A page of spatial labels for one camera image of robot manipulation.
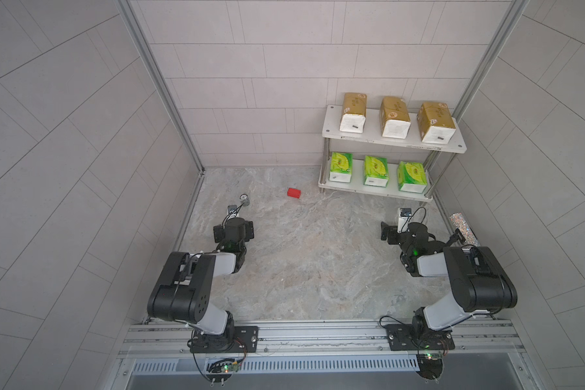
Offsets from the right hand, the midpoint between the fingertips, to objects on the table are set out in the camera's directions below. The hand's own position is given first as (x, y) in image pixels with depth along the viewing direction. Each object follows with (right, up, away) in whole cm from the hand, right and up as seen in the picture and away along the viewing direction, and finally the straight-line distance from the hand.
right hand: (393, 219), depth 95 cm
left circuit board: (-58, -37, -30) cm, 75 cm away
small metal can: (-60, +8, +4) cm, 61 cm away
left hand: (-62, 0, -1) cm, 62 cm away
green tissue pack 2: (-6, +19, +4) cm, 20 cm away
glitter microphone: (+14, -1, -23) cm, 26 cm away
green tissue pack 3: (-20, +22, +7) cm, 30 cm away
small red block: (-40, +10, +11) cm, 43 cm away
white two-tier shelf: (+4, +31, +20) cm, 37 cm away
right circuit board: (+1, -38, -27) cm, 47 cm away
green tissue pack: (+8, +17, +2) cm, 19 cm away
